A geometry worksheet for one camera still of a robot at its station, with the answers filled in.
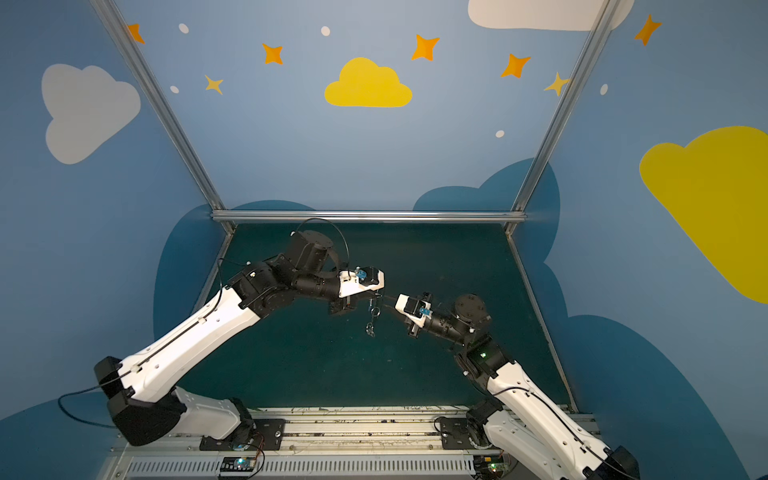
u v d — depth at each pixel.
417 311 0.53
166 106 0.86
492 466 0.72
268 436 0.75
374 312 0.68
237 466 0.72
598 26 0.72
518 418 0.49
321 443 0.74
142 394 0.39
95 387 0.40
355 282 0.53
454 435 0.75
